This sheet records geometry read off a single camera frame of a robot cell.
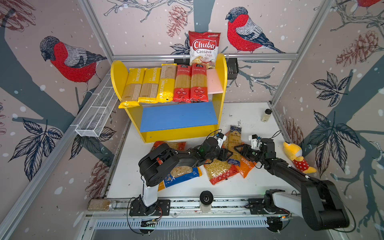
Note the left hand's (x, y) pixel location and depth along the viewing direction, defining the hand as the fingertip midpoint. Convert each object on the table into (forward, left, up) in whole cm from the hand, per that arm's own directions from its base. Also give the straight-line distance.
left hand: (233, 151), depth 83 cm
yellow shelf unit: (+19, +36, +4) cm, 41 cm away
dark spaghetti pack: (+9, -3, -4) cm, 11 cm away
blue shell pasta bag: (-11, +30, -6) cm, 33 cm away
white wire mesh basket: (+8, +72, +21) cm, 75 cm away
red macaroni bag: (-9, +9, -5) cm, 14 cm away
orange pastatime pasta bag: (-5, -8, -6) cm, 11 cm away
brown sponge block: (-26, +68, -5) cm, 73 cm away
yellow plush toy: (0, -36, -2) cm, 36 cm away
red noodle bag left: (+6, +34, -4) cm, 35 cm away
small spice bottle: (+29, -29, -5) cm, 41 cm away
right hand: (+3, -2, -2) cm, 5 cm away
